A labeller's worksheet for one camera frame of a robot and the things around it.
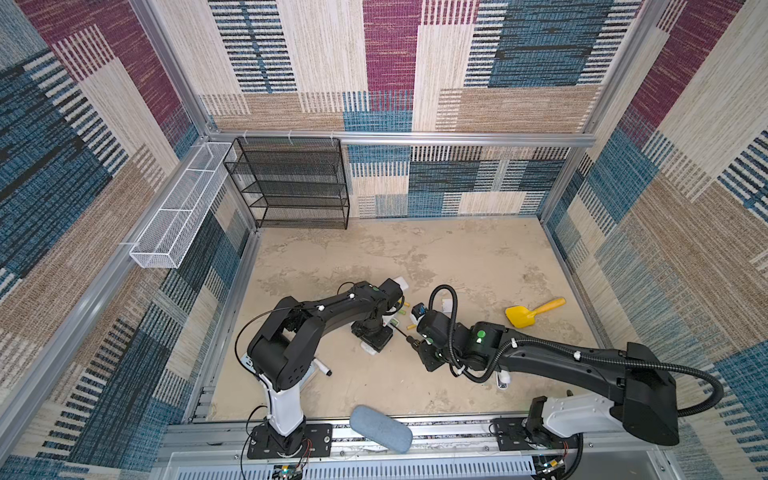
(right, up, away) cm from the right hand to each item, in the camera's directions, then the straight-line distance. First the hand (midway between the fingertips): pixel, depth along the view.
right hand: (426, 353), depth 79 cm
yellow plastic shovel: (+32, +6, +15) cm, 36 cm away
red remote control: (-15, +1, +3) cm, 15 cm away
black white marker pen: (-28, -5, +5) cm, 29 cm away
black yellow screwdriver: (-3, +2, +3) cm, 4 cm away
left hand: (-14, +1, +11) cm, 18 cm away
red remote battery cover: (+9, +9, +19) cm, 23 cm away
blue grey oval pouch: (-9, -17, -6) cm, 20 cm away
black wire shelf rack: (-45, +52, +32) cm, 76 cm away
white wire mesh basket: (-62, +30, -8) cm, 69 cm away
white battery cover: (-5, +16, +24) cm, 29 cm away
